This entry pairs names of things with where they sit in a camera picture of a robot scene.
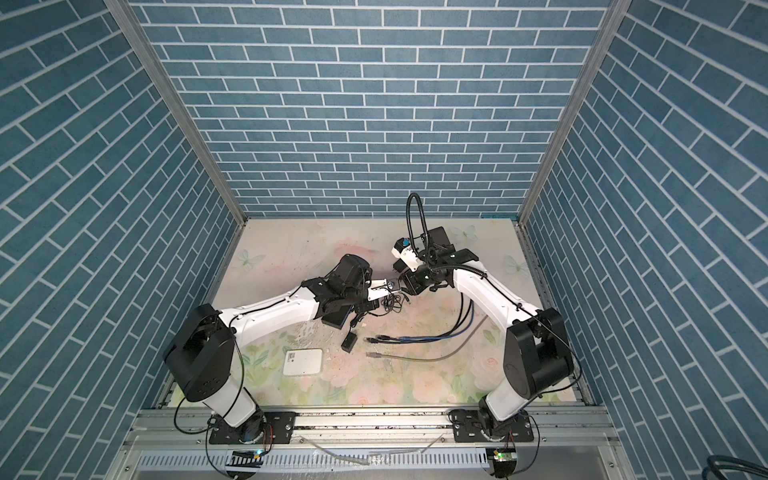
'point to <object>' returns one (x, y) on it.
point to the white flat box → (303, 361)
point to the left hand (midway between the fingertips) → (381, 288)
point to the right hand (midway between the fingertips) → (399, 278)
